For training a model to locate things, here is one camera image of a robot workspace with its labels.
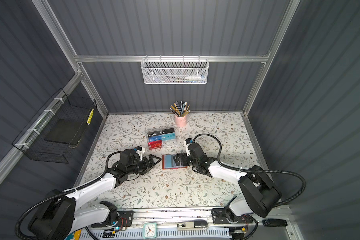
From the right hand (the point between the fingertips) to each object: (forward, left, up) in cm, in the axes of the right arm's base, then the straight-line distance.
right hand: (181, 157), depth 87 cm
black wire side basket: (+6, +62, +22) cm, 66 cm away
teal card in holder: (+1, +8, -8) cm, 12 cm away
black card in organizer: (+18, +19, 0) cm, 26 cm away
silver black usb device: (-33, -10, -3) cm, 34 cm away
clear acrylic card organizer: (+20, +12, +1) cm, 23 cm away
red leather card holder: (-2, +4, -7) cm, 9 cm away
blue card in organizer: (+16, +18, -2) cm, 24 cm away
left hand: (-4, +13, +2) cm, 14 cm away
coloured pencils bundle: (+37, +1, +3) cm, 37 cm away
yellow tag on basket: (+14, +51, +19) cm, 56 cm away
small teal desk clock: (-35, +14, -5) cm, 38 cm away
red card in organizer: (+12, +18, -5) cm, 22 cm away
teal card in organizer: (+17, +8, -2) cm, 19 cm away
